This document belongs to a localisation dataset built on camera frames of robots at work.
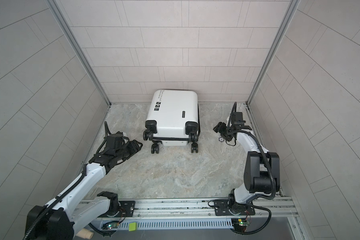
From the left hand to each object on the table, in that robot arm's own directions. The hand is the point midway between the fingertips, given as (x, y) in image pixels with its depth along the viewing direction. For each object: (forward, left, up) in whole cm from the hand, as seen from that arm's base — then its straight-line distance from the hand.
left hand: (144, 144), depth 83 cm
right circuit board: (-35, -49, -10) cm, 61 cm away
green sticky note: (-37, 0, -7) cm, 37 cm away
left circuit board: (-36, +9, -6) cm, 38 cm away
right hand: (+11, -42, -1) cm, 43 cm away
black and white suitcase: (+10, -16, +10) cm, 22 cm away
